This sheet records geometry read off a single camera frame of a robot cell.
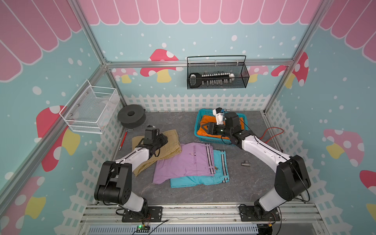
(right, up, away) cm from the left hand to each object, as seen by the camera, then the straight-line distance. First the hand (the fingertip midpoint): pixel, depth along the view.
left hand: (168, 138), depth 93 cm
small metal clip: (+49, -16, -2) cm, 51 cm away
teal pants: (+32, -21, -9) cm, 39 cm away
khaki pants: (+3, -5, 0) cm, 6 cm away
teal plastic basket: (+26, -1, +4) cm, 26 cm away
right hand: (+23, +8, -10) cm, 26 cm away
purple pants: (+18, -12, -4) cm, 22 cm away
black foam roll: (-31, +16, +17) cm, 38 cm away
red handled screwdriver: (-34, -1, +12) cm, 36 cm away
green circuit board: (-9, -43, -20) cm, 49 cm away
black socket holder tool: (+18, +37, -3) cm, 41 cm away
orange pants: (+26, +13, +14) cm, 33 cm away
